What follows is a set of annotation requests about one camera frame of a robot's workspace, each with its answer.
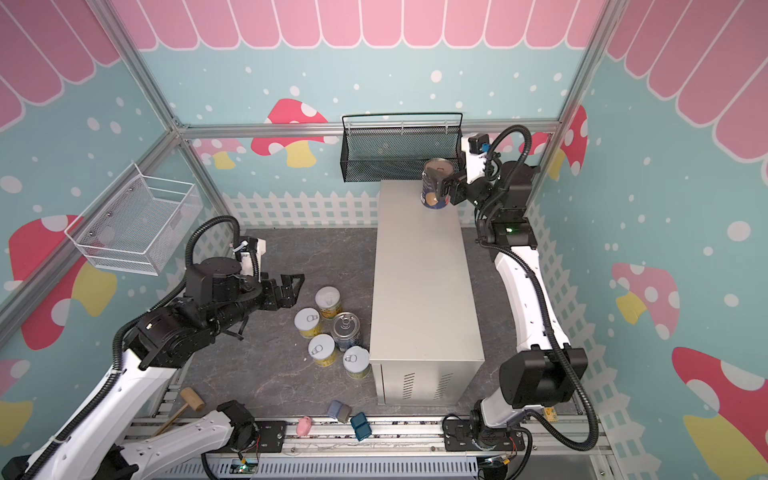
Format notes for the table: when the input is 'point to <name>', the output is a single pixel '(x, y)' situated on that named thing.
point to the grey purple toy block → (339, 411)
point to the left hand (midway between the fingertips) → (286, 283)
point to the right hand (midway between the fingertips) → (446, 160)
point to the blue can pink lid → (346, 328)
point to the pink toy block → (303, 426)
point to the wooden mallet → (190, 398)
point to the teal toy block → (361, 426)
